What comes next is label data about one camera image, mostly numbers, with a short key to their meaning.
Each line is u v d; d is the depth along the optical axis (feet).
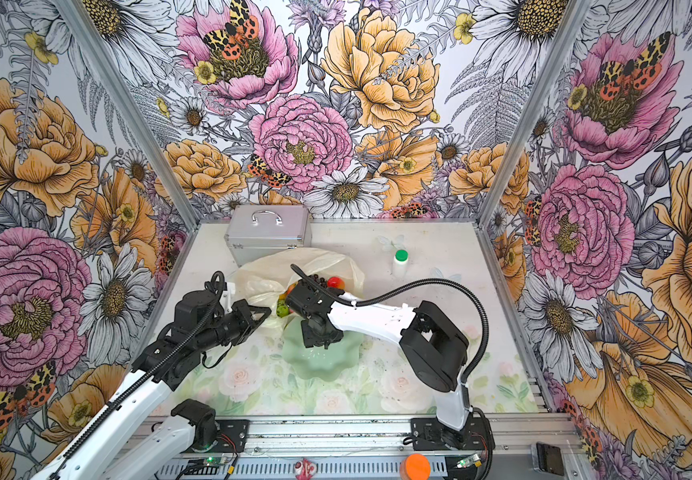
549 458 2.30
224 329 2.08
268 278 2.72
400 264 3.28
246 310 2.19
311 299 2.24
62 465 1.35
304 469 2.18
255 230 3.26
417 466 2.07
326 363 2.80
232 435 2.41
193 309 1.82
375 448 2.40
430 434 2.43
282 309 2.56
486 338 1.56
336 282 3.25
